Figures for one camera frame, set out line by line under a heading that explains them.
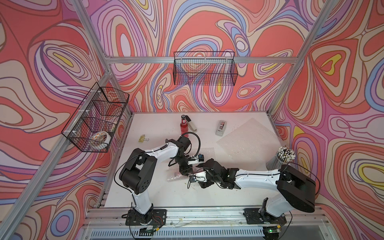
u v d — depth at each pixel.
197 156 0.79
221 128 1.05
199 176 0.70
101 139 0.72
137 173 0.47
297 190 0.44
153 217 0.72
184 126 0.96
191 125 1.10
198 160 0.78
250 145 1.01
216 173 0.64
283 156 0.76
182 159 0.77
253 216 0.73
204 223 0.73
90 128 0.74
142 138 1.03
